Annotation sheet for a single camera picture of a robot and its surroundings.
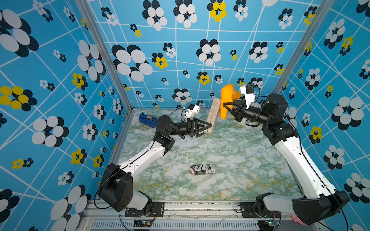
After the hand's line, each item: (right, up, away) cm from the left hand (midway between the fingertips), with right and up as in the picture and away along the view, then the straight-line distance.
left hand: (211, 130), depth 59 cm
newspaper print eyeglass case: (-2, -25, +26) cm, 36 cm away
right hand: (+7, +12, +4) cm, 14 cm away
